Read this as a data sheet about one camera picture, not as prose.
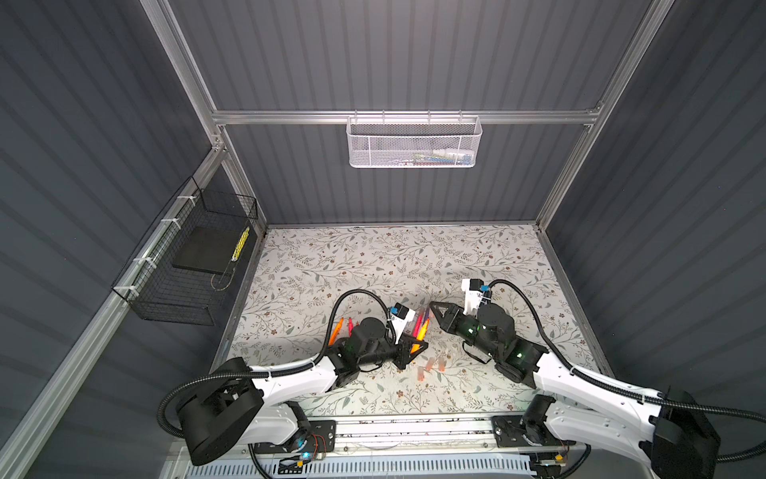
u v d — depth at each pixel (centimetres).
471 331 65
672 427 42
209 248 75
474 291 70
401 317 70
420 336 74
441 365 85
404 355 69
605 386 47
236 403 42
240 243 78
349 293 71
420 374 84
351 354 63
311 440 72
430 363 86
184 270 72
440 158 92
